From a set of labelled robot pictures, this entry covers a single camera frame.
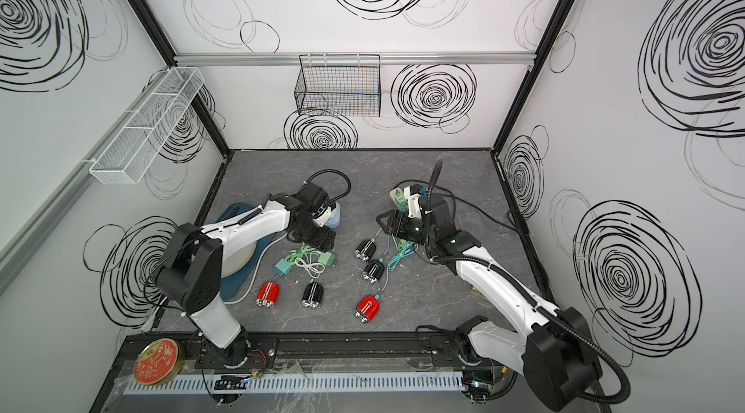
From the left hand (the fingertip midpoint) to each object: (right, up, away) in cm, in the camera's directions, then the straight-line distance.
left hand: (324, 243), depth 89 cm
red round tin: (-36, -24, -20) cm, 48 cm away
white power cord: (-21, -8, -1) cm, 23 cm away
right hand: (+18, +8, -11) cm, 23 cm away
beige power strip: (+22, +13, +14) cm, 29 cm away
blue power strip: (+3, +6, +5) cm, 8 cm away
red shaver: (-14, -12, -9) cm, 21 cm away
